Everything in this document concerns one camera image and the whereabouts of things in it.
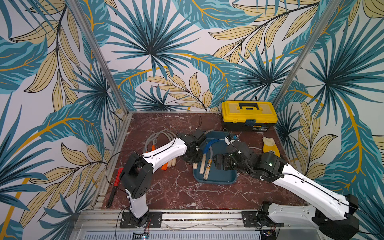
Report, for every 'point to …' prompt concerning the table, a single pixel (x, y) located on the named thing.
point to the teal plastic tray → (215, 176)
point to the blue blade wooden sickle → (202, 163)
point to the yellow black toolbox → (259, 115)
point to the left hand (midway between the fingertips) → (197, 163)
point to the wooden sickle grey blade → (195, 165)
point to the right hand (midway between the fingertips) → (220, 158)
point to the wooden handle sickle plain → (169, 163)
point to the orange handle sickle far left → (146, 144)
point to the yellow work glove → (269, 144)
